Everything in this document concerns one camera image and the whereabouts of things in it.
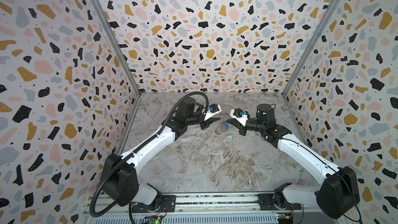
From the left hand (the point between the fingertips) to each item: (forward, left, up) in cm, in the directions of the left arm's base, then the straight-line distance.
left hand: (220, 111), depth 74 cm
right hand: (-1, -4, -3) cm, 5 cm away
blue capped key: (-3, -4, -8) cm, 9 cm away
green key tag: (+2, -9, -29) cm, 30 cm away
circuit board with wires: (-39, +31, -29) cm, 58 cm away
